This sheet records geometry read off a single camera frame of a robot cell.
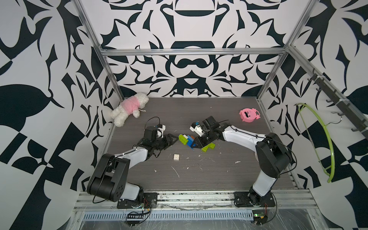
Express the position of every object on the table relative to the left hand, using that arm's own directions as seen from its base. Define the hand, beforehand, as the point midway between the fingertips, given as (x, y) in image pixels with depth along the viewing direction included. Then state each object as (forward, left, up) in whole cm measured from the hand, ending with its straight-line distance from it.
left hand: (175, 137), depth 88 cm
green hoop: (-28, -65, +17) cm, 73 cm away
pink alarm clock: (+19, -53, -4) cm, 56 cm away
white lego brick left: (-10, 0, -6) cm, 12 cm away
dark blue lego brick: (-3, -8, 0) cm, 9 cm away
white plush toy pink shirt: (+26, +32, +1) cm, 41 cm away
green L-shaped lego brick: (-3, -22, -6) cm, 23 cm away
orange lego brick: (-1, -10, 0) cm, 10 cm away
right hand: (-3, -10, -1) cm, 11 cm away
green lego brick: (-2, -4, +1) cm, 5 cm away
